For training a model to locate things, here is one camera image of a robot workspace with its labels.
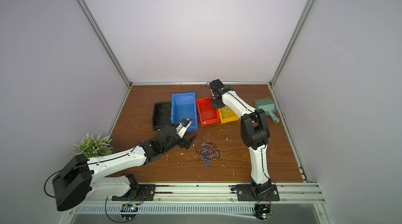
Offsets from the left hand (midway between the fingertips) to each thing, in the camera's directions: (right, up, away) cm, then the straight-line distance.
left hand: (191, 130), depth 81 cm
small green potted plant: (-46, -6, -10) cm, 47 cm away
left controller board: (-29, -37, -9) cm, 48 cm away
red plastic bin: (+8, +6, +24) cm, 26 cm away
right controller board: (+34, -34, -12) cm, 50 cm away
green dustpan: (+51, +12, +24) cm, 58 cm away
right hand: (+17, +16, +16) cm, 28 cm away
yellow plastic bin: (+25, +5, +17) cm, 31 cm away
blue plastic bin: (-8, +11, +24) cm, 28 cm away
